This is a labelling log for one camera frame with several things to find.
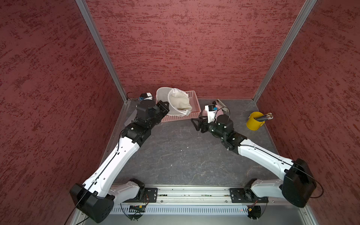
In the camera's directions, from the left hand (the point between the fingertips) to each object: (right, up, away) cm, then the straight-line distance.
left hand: (169, 105), depth 70 cm
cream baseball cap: (+5, +2, +18) cm, 19 cm away
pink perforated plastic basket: (+15, -5, +33) cm, 37 cm away
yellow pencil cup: (+57, -12, +28) cm, 64 cm away
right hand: (+14, -8, +7) cm, 18 cm away
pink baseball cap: (+35, -3, +35) cm, 50 cm away
